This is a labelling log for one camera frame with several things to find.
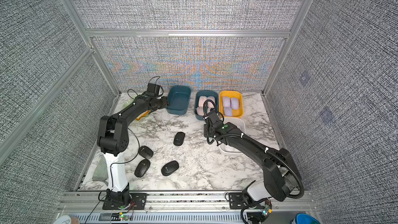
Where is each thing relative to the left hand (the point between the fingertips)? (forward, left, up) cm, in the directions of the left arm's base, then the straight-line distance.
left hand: (168, 101), depth 100 cm
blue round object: (-64, -59, -1) cm, 87 cm away
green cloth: (-40, +34, -9) cm, 53 cm away
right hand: (-20, -24, +2) cm, 32 cm away
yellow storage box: (-5, -45, -9) cm, 47 cm away
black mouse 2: (-30, +11, -7) cm, 33 cm away
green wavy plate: (+5, +29, -6) cm, 30 cm away
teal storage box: (+12, -26, -6) cm, 29 cm away
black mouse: (-22, -7, -9) cm, 25 cm away
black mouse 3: (-39, +12, -9) cm, 41 cm away
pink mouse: (-3, -20, -7) cm, 22 cm away
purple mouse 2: (+5, -39, -8) cm, 40 cm away
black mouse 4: (-39, -2, -9) cm, 40 cm away
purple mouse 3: (+4, -45, -9) cm, 46 cm away
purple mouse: (-3, -39, -9) cm, 41 cm away
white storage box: (-30, -35, -10) cm, 47 cm away
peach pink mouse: (+9, -22, -9) cm, 25 cm away
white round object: (-60, +40, -5) cm, 72 cm away
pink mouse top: (+10, -29, -8) cm, 32 cm away
